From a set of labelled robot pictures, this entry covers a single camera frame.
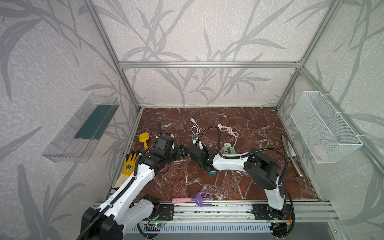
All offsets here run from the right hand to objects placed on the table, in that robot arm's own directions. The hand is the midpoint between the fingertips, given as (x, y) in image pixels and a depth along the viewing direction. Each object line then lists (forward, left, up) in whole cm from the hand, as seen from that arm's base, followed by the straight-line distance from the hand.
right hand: (195, 144), depth 93 cm
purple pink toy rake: (-31, -3, -4) cm, 31 cm away
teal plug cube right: (-17, -10, -4) cm, 20 cm away
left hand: (-7, +5, +10) cm, 13 cm away
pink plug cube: (-5, -18, +1) cm, 19 cm away
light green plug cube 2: (-5, -22, +1) cm, 23 cm away
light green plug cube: (-1, -20, +1) cm, 20 cm away
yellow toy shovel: (+6, +35, -3) cm, 36 cm away
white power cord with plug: (+23, +2, -5) cm, 24 cm away
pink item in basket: (-12, -64, +13) cm, 66 cm away
